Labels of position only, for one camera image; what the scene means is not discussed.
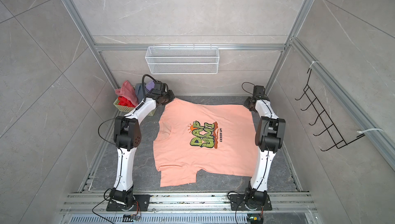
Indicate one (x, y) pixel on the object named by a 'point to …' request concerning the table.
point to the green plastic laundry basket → (129, 109)
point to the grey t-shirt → (139, 92)
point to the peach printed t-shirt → (189, 137)
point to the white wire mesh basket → (182, 60)
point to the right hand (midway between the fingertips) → (248, 102)
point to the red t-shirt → (123, 101)
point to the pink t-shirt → (127, 90)
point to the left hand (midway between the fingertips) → (174, 92)
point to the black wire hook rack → (325, 119)
